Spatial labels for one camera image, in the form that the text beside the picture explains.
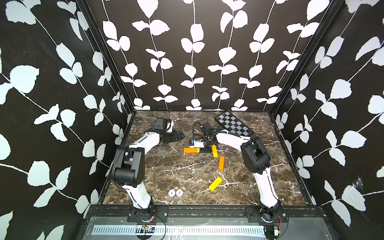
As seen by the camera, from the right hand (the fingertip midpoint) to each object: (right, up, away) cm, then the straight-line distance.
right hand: (200, 145), depth 99 cm
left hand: (-13, +8, -5) cm, 16 cm away
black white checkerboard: (+26, +14, +11) cm, 31 cm away
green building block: (-1, -2, -5) cm, 6 cm away
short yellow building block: (+10, -3, -4) cm, 11 cm away
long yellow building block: (+9, -20, -15) cm, 26 cm away
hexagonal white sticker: (-12, -24, -19) cm, 32 cm away
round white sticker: (-16, -24, -19) cm, 34 cm away
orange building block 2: (+14, -10, -7) cm, 18 cm away
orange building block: (-7, -2, -4) cm, 8 cm away
